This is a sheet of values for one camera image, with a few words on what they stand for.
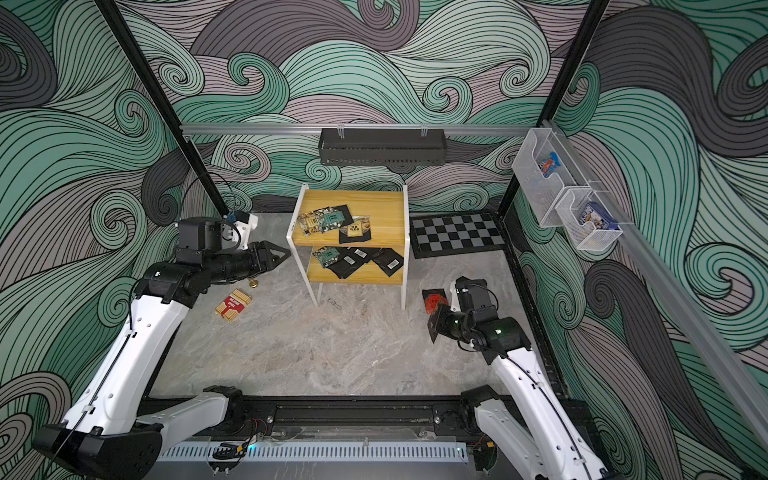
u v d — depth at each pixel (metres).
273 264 0.62
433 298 0.95
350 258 0.86
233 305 0.92
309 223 0.73
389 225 0.73
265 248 0.62
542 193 0.85
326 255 0.87
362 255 0.87
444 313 0.66
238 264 0.57
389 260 0.86
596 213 0.65
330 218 0.73
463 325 0.55
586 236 0.68
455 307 0.66
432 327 0.79
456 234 1.10
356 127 0.93
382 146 1.06
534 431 0.43
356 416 0.75
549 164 0.83
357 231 0.71
